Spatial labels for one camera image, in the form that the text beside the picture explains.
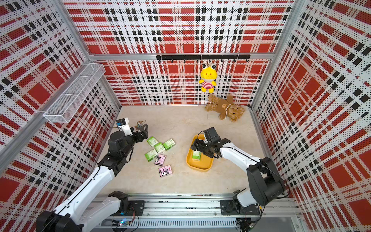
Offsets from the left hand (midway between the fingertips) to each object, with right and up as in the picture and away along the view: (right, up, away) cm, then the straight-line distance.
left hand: (143, 126), depth 80 cm
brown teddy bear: (+53, +13, +31) cm, 63 cm away
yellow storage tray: (+37, -24, +13) cm, 46 cm away
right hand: (+31, -14, +7) cm, 35 cm away
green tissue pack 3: (+6, -15, +14) cm, 21 cm away
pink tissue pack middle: (+8, -22, +9) cm, 25 cm away
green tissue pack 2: (+12, -13, +16) cm, 24 cm away
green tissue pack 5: (+30, -19, +11) cm, 37 cm away
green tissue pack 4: (+1, -19, +12) cm, 22 cm away
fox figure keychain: (-13, +1, +29) cm, 32 cm away
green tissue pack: (0, -11, +17) cm, 20 cm away
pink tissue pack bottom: (+11, -27, +5) cm, 30 cm away
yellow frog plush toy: (+38, +33, +12) cm, 52 cm away
